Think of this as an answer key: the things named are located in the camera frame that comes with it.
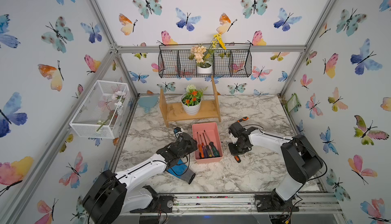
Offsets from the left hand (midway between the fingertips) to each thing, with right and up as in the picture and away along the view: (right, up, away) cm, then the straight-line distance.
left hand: (197, 142), depth 85 cm
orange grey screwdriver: (+22, -10, +2) cm, 25 cm away
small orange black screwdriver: (+31, +12, +20) cm, 39 cm away
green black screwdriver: (+10, -6, +4) cm, 12 cm away
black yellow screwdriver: (+7, -6, +4) cm, 10 cm away
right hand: (+21, -7, +6) cm, 23 cm away
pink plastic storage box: (+9, +5, +14) cm, 18 cm away
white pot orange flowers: (-3, +24, +4) cm, 24 cm away
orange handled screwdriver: (+2, -6, +4) cm, 8 cm away
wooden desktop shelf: (-16, +17, +17) cm, 29 cm away
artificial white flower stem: (-39, +25, -9) cm, 47 cm away
